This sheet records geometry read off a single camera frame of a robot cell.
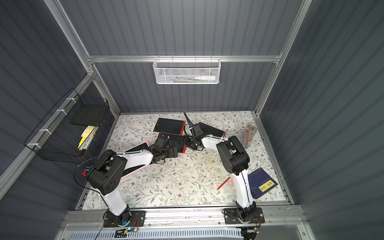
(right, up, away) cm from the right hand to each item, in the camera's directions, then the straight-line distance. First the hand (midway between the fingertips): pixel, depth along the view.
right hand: (183, 143), depth 99 cm
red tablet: (-11, +12, +16) cm, 23 cm away
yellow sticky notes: (-47, +8, -24) cm, 54 cm away
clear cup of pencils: (+40, +9, -12) cm, 43 cm away
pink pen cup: (-48, -12, -24) cm, 55 cm away
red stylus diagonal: (+24, -22, -14) cm, 35 cm away
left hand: (-6, -5, -3) cm, 8 cm away
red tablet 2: (+18, +9, +13) cm, 24 cm away
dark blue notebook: (+45, -20, -16) cm, 52 cm away
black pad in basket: (-52, +18, -18) cm, 58 cm away
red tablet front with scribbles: (-4, +1, +6) cm, 7 cm away
